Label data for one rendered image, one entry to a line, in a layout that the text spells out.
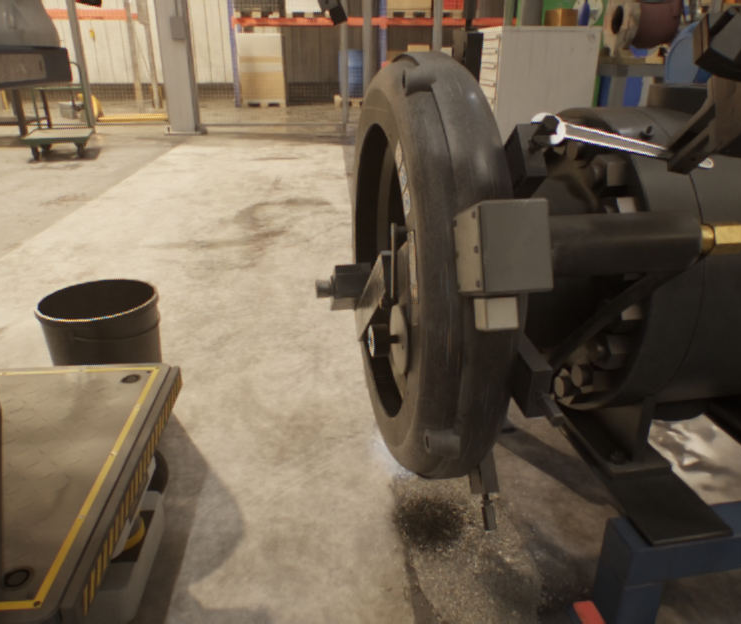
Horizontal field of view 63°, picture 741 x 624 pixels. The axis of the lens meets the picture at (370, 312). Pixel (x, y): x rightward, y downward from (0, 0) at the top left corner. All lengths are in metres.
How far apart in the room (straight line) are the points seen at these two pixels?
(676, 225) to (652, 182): 0.24
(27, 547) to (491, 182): 0.84
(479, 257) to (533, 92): 4.27
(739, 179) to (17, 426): 1.35
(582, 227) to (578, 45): 4.31
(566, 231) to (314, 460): 1.07
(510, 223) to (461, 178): 0.13
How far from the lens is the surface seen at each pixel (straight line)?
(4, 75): 1.08
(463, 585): 1.33
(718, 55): 0.68
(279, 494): 1.54
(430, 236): 0.80
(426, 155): 0.83
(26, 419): 1.37
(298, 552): 1.40
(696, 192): 1.07
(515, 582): 1.36
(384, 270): 0.98
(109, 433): 1.26
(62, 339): 1.72
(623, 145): 0.82
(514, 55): 4.88
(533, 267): 0.70
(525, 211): 0.70
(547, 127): 0.77
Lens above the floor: 0.98
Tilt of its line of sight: 23 degrees down
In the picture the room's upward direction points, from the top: straight up
